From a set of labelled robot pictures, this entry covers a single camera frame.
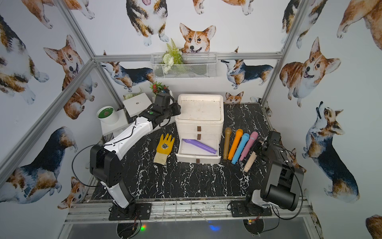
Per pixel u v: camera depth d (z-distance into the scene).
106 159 0.45
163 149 0.95
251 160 0.90
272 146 0.64
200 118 0.82
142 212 0.73
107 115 0.85
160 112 0.65
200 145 0.95
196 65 0.92
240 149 0.93
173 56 0.82
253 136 0.99
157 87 0.90
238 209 0.73
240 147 0.95
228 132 1.01
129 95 1.06
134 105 0.91
